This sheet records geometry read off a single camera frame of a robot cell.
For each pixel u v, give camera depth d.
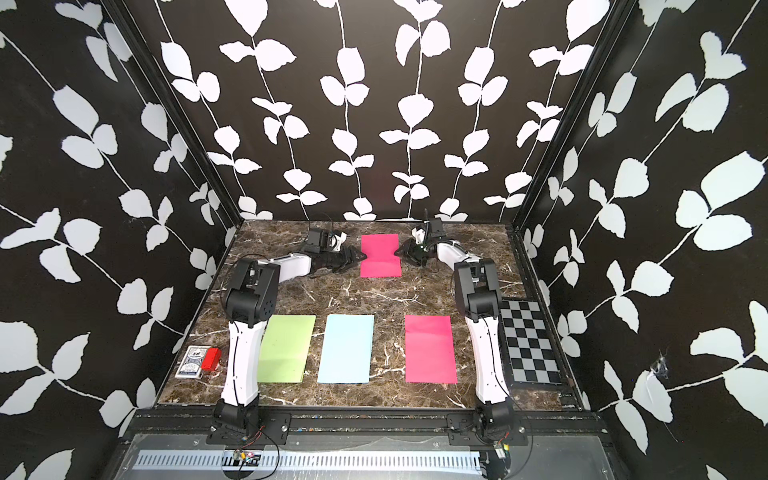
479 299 0.65
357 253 0.99
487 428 0.65
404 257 1.01
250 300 0.61
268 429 0.74
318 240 0.89
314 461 0.70
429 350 0.95
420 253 0.98
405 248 1.00
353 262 0.97
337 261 0.95
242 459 0.70
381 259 1.07
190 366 0.82
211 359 0.84
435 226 0.93
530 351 0.85
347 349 0.88
